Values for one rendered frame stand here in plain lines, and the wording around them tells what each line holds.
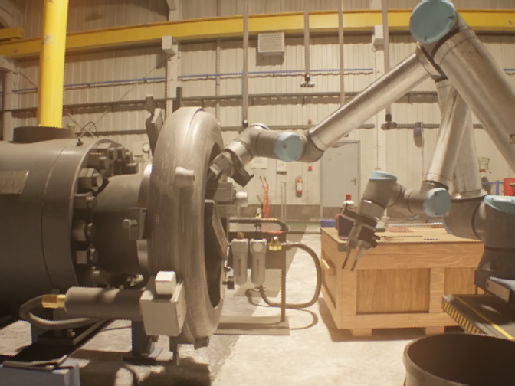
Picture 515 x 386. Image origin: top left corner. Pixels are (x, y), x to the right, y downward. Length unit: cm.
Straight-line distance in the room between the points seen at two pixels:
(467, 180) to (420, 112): 1093
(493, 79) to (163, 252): 85
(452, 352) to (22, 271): 118
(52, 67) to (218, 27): 815
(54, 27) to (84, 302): 444
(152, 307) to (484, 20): 1268
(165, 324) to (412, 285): 143
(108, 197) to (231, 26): 1144
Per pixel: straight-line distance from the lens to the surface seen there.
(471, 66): 104
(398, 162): 1225
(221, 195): 120
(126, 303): 102
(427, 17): 109
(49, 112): 500
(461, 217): 167
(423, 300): 219
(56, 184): 126
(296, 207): 1196
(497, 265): 156
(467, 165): 166
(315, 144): 136
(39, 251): 127
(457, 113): 148
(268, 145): 129
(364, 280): 209
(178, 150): 107
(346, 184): 1196
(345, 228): 221
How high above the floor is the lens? 71
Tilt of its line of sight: level
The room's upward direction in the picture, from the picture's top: straight up
